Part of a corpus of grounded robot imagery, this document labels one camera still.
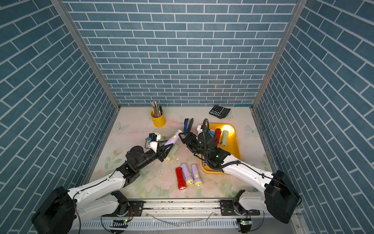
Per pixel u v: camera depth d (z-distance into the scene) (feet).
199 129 2.42
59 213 1.37
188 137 2.24
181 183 2.60
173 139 2.52
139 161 2.07
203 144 1.86
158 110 3.37
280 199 1.34
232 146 3.27
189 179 2.64
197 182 2.59
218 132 3.33
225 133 3.33
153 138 2.15
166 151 2.37
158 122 3.34
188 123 3.55
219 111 3.79
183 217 2.37
